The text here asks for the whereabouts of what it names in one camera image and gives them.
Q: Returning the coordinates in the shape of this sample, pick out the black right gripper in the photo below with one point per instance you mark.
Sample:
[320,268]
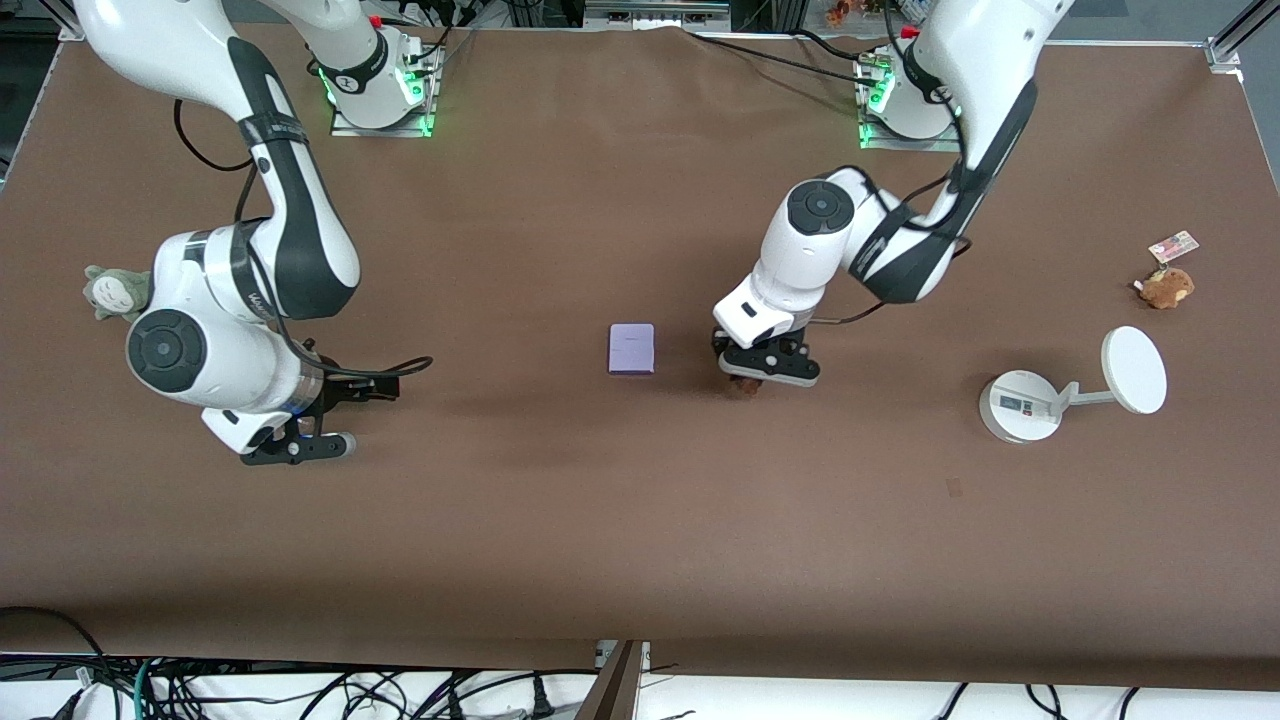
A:
[345,390]

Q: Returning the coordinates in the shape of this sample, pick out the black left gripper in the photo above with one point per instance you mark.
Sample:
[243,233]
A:
[737,362]

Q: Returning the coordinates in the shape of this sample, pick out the small brown plush toy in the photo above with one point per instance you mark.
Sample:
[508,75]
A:
[746,385]

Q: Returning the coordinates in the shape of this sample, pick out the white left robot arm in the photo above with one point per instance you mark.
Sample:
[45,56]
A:
[820,250]

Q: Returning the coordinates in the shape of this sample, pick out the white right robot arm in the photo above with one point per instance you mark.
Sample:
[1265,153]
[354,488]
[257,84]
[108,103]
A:
[200,350]

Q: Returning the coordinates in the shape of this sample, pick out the grey Totoro plush toy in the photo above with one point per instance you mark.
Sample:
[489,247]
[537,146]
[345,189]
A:
[112,292]

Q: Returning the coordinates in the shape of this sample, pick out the white round desk lamp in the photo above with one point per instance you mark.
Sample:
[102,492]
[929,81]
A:
[1020,405]

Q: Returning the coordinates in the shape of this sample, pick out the brown table support beam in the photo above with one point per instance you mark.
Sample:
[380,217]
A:
[612,690]

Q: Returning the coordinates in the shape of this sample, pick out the small pink tag card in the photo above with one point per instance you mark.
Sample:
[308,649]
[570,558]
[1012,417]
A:
[1174,245]

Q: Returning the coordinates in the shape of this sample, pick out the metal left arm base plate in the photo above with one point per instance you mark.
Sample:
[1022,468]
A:
[900,146]

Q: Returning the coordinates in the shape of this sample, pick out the aluminium frame corner profile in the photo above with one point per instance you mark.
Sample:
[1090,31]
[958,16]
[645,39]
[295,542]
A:
[75,28]
[1228,48]

